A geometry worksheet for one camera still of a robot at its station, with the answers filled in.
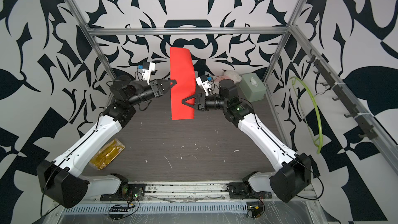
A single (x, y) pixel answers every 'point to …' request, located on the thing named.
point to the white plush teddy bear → (228, 74)
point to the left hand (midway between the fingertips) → (175, 79)
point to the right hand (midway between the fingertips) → (185, 102)
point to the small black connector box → (255, 210)
